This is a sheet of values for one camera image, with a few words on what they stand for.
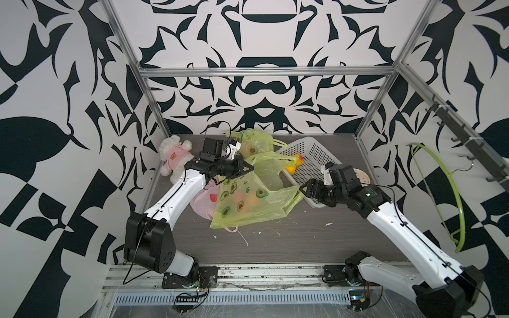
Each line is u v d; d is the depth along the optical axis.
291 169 0.98
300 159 1.04
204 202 0.92
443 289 0.38
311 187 0.68
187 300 0.73
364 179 0.99
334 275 0.74
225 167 0.69
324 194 0.65
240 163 0.70
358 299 0.71
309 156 1.09
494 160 0.54
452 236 0.64
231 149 0.76
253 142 0.93
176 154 0.99
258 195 0.77
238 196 0.84
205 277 0.74
